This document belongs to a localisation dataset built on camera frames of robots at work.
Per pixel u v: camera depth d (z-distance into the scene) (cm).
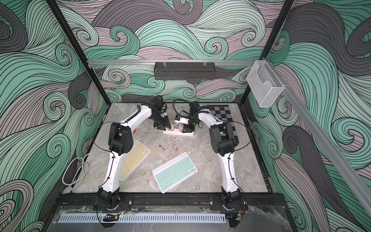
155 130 103
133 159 88
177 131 100
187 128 89
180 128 95
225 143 59
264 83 77
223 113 109
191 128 90
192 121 87
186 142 95
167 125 88
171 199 76
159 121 88
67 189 79
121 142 60
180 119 89
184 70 95
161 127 92
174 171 84
